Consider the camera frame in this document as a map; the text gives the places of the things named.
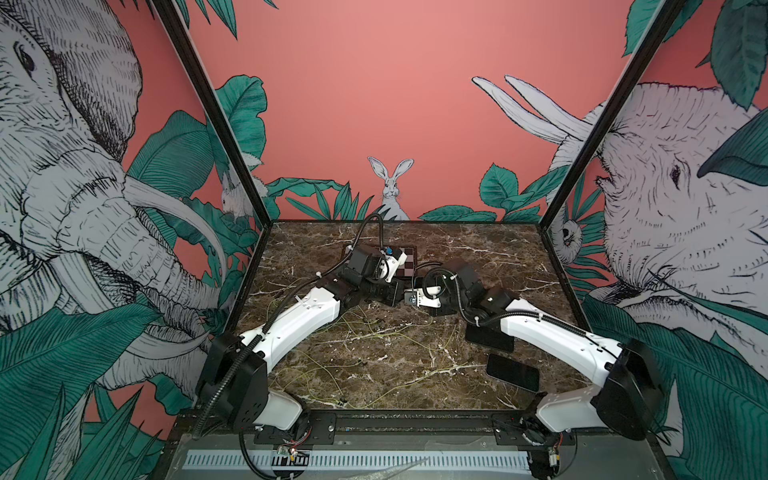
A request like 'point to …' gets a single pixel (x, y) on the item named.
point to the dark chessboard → (409, 268)
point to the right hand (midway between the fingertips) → (426, 278)
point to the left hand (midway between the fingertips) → (413, 289)
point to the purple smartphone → (514, 372)
